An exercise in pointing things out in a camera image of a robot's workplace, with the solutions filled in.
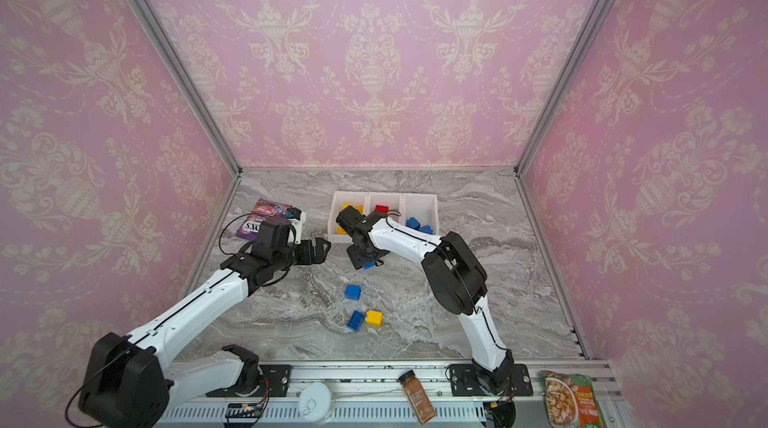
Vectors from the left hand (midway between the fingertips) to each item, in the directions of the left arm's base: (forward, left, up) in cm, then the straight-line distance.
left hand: (318, 245), depth 84 cm
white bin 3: (+22, -31, -10) cm, 40 cm away
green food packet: (-34, -64, -12) cm, 74 cm away
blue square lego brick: (+1, -13, -14) cm, 19 cm away
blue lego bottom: (-16, -11, -13) cm, 24 cm away
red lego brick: (+22, -17, -11) cm, 30 cm away
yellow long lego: (0, -7, +8) cm, 11 cm away
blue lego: (-7, -9, -14) cm, 19 cm away
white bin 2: (+23, -21, -7) cm, 31 cm away
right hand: (+3, -13, -10) cm, 17 cm away
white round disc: (-36, -4, -8) cm, 37 cm away
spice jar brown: (-34, -27, -9) cm, 44 cm away
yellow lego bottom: (-16, -16, -12) cm, 26 cm away
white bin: (+24, -2, -8) cm, 26 cm away
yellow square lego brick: (+14, -6, +1) cm, 15 cm away
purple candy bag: (+21, +25, -11) cm, 35 cm away
